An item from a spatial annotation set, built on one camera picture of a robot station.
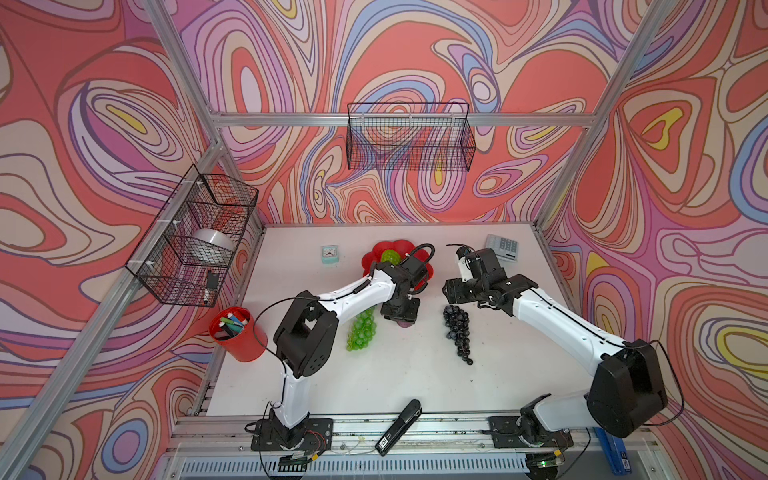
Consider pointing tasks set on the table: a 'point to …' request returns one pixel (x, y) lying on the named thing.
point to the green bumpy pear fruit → (392, 256)
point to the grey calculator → (506, 249)
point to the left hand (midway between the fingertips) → (412, 321)
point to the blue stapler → (617, 451)
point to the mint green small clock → (329, 254)
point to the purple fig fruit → (403, 324)
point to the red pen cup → (233, 329)
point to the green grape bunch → (363, 330)
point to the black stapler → (400, 426)
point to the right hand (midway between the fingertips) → (456, 295)
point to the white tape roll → (214, 237)
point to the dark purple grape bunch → (458, 322)
